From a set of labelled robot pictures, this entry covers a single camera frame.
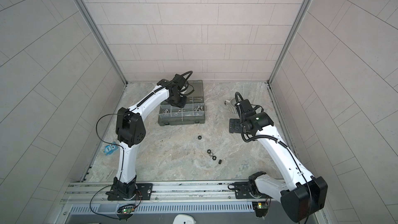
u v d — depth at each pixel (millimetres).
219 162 795
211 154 825
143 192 709
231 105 959
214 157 813
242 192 708
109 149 823
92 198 692
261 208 680
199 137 888
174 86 678
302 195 360
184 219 628
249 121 515
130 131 529
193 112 964
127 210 639
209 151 843
